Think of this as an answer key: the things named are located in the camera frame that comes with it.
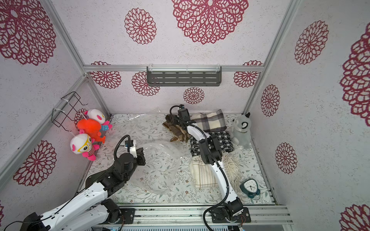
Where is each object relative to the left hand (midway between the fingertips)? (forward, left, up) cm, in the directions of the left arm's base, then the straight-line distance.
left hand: (143, 149), depth 80 cm
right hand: (+35, -15, -9) cm, 39 cm away
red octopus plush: (+14, +34, +2) cm, 37 cm away
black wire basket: (+9, +41, +17) cm, 45 cm away
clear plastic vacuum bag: (+3, -9, -17) cm, 19 cm away
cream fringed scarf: (-11, -34, -11) cm, 37 cm away
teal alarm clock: (-17, -59, -13) cm, 63 cm away
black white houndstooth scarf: (+10, -50, -10) cm, 51 cm away
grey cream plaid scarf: (+29, -42, -11) cm, 53 cm away
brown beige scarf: (+19, -20, -13) cm, 31 cm away
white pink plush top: (+25, +35, +2) cm, 43 cm away
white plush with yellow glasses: (+2, +34, +3) cm, 35 cm away
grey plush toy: (+16, -59, -3) cm, 61 cm away
